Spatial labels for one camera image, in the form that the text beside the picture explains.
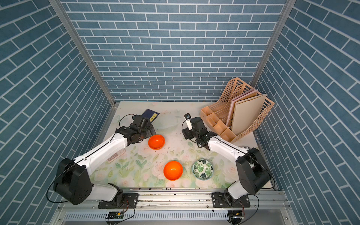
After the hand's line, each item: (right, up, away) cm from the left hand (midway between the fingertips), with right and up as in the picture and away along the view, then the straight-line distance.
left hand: (152, 132), depth 86 cm
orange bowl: (+1, -8, +7) cm, 10 cm away
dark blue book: (-7, +11, +25) cm, 28 cm away
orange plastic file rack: (+42, +9, +17) cm, 46 cm away
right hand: (+24, +3, +2) cm, 24 cm away
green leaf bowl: (+32, -22, -2) cm, 39 cm away
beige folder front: (+57, +13, -4) cm, 59 cm away
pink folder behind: (+62, +24, +1) cm, 66 cm away
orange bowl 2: (+14, -23, -3) cm, 27 cm away
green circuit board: (-15, -41, -14) cm, 46 cm away
